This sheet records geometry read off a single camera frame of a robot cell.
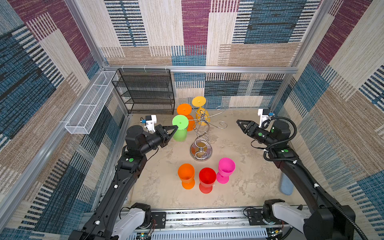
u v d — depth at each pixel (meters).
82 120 0.70
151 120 0.65
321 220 0.38
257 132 0.66
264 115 0.67
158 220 0.73
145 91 1.11
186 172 0.79
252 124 0.66
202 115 0.73
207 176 0.72
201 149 0.96
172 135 0.64
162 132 0.59
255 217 0.73
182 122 0.69
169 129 0.66
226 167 0.82
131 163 0.51
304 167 0.50
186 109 0.76
